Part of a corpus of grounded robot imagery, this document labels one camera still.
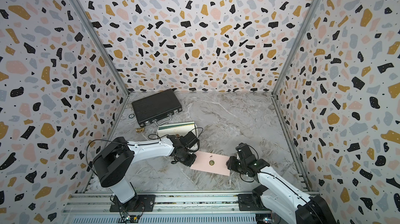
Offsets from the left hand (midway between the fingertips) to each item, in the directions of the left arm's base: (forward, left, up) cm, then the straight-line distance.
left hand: (194, 162), depth 86 cm
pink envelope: (0, -9, -1) cm, 9 cm away
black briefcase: (+38, +27, +3) cm, 46 cm away
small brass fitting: (+21, +36, +1) cm, 42 cm away
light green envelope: (+21, +4, +6) cm, 22 cm away
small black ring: (+33, +45, 0) cm, 56 cm away
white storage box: (+2, +11, +26) cm, 29 cm away
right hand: (-1, -19, +1) cm, 19 cm away
